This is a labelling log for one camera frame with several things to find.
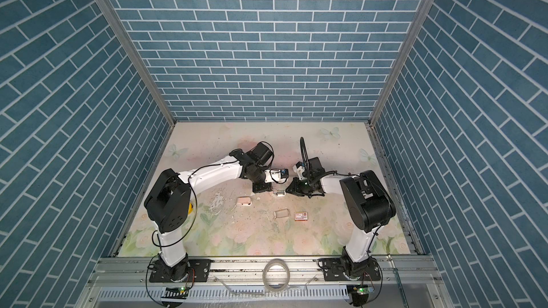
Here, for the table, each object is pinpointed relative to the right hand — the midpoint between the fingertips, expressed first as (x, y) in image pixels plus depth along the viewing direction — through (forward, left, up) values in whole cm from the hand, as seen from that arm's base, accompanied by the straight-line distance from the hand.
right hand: (285, 189), depth 93 cm
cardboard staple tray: (-11, +1, -1) cm, 11 cm away
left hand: (-1, +6, +5) cm, 8 cm away
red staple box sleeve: (-12, -7, -1) cm, 14 cm away
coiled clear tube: (-36, +4, +2) cm, 36 cm away
